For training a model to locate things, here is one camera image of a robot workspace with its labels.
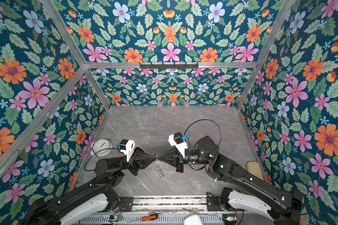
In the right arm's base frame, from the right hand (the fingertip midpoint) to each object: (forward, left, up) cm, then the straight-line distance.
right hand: (160, 157), depth 53 cm
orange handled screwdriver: (-16, +7, -34) cm, 39 cm away
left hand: (-2, +2, +1) cm, 3 cm away
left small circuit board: (-16, +25, -36) cm, 47 cm away
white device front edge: (-17, -14, -33) cm, 39 cm away
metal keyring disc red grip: (-3, +1, -5) cm, 6 cm away
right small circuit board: (-16, -34, -37) cm, 52 cm away
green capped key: (-2, +1, -2) cm, 2 cm away
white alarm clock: (+21, +44, -31) cm, 58 cm away
